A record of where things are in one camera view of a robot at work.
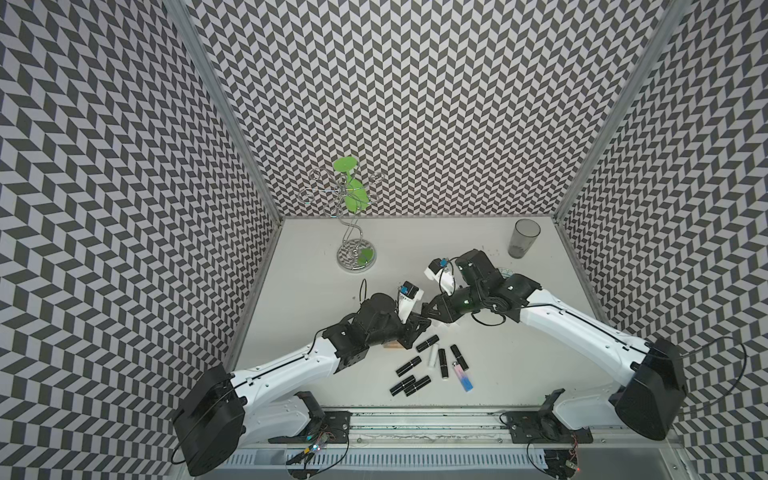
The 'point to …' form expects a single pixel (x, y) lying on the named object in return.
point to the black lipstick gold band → (443, 363)
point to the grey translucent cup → (523, 237)
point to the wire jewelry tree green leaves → (348, 192)
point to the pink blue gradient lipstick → (462, 377)
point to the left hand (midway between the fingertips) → (426, 324)
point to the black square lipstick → (459, 357)
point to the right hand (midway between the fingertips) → (428, 317)
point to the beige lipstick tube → (395, 344)
